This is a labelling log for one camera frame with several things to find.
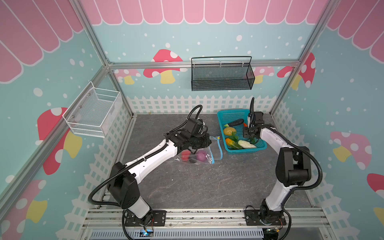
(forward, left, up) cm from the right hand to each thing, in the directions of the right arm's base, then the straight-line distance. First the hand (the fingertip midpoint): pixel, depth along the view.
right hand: (248, 131), depth 97 cm
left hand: (-17, +26, +10) cm, 33 cm away
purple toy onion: (-17, +31, -2) cm, 35 cm away
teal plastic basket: (+18, +11, -6) cm, 22 cm away
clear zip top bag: (-21, +28, +8) cm, 36 cm away
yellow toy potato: (+4, +11, -5) cm, 13 cm away
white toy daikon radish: (-7, +2, -6) cm, 9 cm away
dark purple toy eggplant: (+13, +3, -6) cm, 15 cm away
